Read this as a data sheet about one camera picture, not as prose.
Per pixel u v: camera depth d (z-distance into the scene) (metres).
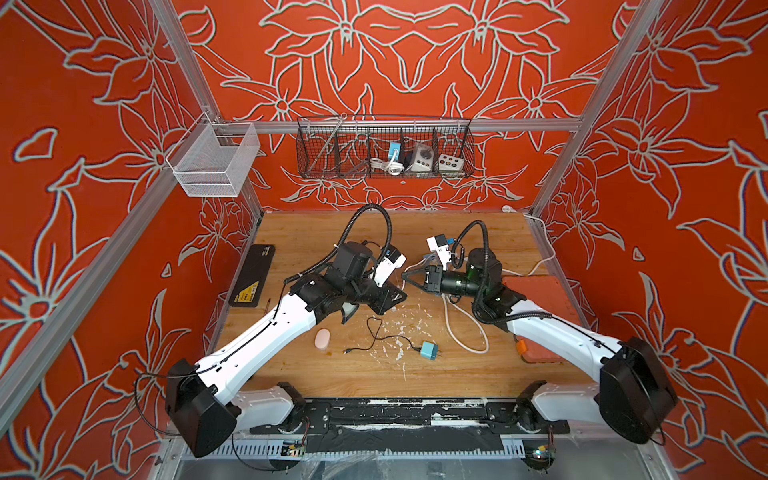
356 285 0.58
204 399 0.38
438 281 0.64
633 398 0.40
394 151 0.83
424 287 0.68
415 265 0.73
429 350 0.82
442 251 0.70
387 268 0.63
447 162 0.95
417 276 0.71
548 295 0.91
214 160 0.93
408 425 0.73
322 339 0.85
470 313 0.62
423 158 0.91
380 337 0.86
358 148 1.00
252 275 1.01
